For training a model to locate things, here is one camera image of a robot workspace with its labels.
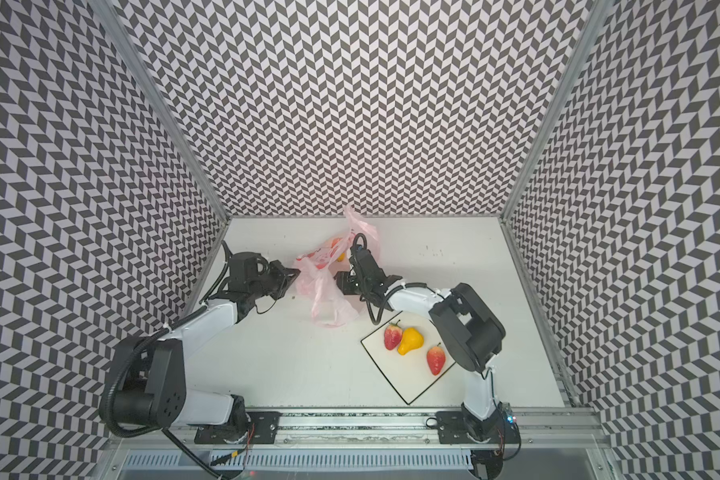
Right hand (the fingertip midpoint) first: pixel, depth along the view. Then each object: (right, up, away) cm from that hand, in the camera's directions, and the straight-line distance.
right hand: (339, 287), depth 92 cm
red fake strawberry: (+16, -12, -9) cm, 22 cm away
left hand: (-10, +6, -4) cm, 12 cm away
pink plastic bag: (-5, +6, -12) cm, 14 cm away
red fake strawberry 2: (+28, -17, -12) cm, 35 cm away
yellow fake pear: (+21, -13, -9) cm, 27 cm away
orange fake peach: (+1, +10, -6) cm, 11 cm away
